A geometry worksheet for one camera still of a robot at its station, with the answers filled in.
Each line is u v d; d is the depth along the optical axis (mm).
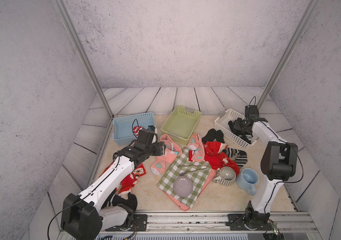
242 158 960
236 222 718
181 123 1186
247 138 1017
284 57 877
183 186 788
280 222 743
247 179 867
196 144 1004
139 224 729
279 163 517
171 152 939
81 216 382
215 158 913
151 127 725
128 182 827
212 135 1066
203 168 912
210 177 871
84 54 867
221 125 1045
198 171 896
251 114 772
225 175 885
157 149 709
